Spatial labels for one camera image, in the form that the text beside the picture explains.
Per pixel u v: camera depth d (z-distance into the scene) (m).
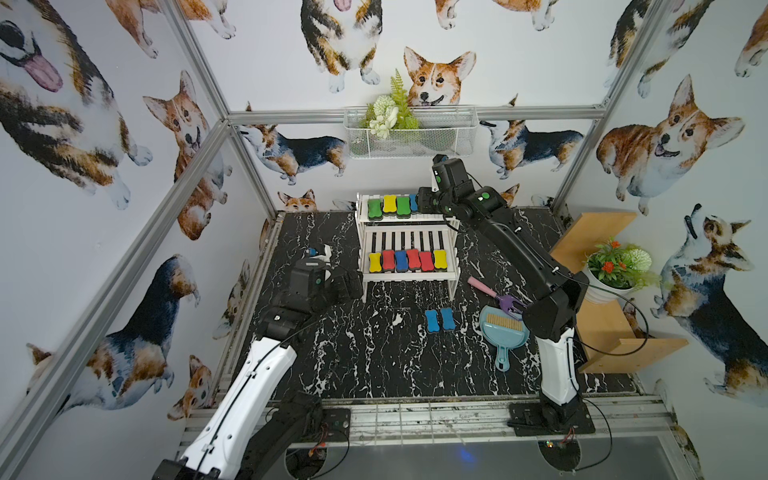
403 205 0.84
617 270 0.76
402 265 0.89
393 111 0.78
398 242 0.95
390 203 0.84
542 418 0.67
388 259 0.89
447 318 0.90
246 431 0.40
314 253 0.65
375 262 0.88
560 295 0.50
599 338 0.81
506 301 0.93
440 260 0.90
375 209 0.82
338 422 0.74
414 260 0.88
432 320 0.90
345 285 0.66
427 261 0.89
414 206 0.82
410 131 0.84
